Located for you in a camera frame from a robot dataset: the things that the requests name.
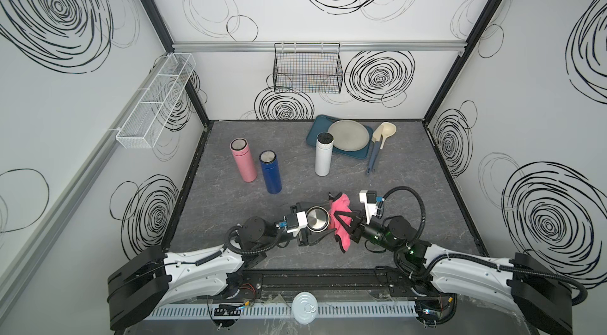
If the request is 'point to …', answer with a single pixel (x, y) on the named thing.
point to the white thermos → (323, 153)
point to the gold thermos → (318, 219)
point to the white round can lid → (304, 307)
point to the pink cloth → (341, 203)
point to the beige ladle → (388, 129)
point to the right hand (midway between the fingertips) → (336, 218)
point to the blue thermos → (271, 171)
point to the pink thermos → (240, 149)
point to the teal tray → (321, 123)
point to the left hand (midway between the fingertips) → (330, 216)
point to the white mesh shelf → (142, 126)
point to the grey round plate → (348, 135)
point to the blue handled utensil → (376, 137)
